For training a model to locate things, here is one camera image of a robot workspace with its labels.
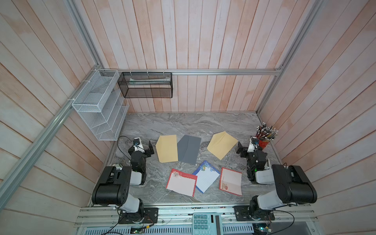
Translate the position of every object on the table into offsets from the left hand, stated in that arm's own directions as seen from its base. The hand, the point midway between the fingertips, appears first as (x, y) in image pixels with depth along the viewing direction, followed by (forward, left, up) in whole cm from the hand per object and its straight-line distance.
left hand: (143, 143), depth 92 cm
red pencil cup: (0, -76, 0) cm, 76 cm away
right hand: (+1, -66, +1) cm, 66 cm away
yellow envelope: (+4, -14, -9) cm, 17 cm away
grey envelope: (+3, -29, -9) cm, 30 cm away
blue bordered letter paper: (-18, -40, -8) cm, 45 cm away
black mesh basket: (+26, -1, +26) cm, 37 cm away
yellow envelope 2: (+6, -53, -10) cm, 54 cm away
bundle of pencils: (+2, -75, +9) cm, 76 cm away
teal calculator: (-42, -38, -6) cm, 57 cm away
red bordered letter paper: (-22, -26, -8) cm, 34 cm away
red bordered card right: (-20, -55, -10) cm, 59 cm away
